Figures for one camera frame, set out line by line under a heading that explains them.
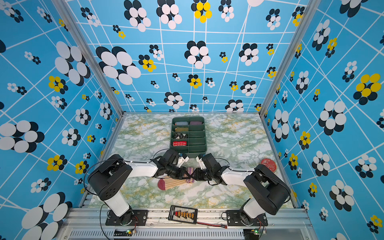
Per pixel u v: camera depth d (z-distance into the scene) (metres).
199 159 0.83
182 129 1.03
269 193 0.44
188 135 0.99
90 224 0.73
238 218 0.74
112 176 0.47
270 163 0.89
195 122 1.08
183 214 0.74
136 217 0.73
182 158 0.84
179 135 0.99
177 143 0.96
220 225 0.72
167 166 0.74
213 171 0.69
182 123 1.06
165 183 0.84
